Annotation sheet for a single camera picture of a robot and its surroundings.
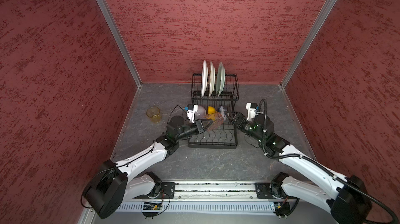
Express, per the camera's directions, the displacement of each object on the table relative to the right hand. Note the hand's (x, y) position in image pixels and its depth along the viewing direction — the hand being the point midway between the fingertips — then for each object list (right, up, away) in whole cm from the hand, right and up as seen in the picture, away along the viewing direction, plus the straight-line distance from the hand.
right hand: (226, 119), depth 75 cm
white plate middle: (-7, +20, +1) cm, 21 cm away
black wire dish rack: (-6, +10, +7) cm, 14 cm away
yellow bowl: (-7, +3, +18) cm, 19 cm away
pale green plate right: (-3, +19, -1) cm, 19 cm away
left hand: (-6, -3, -1) cm, 7 cm away
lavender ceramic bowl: (-13, +1, +17) cm, 21 cm away
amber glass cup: (-45, 0, +28) cm, 53 cm away
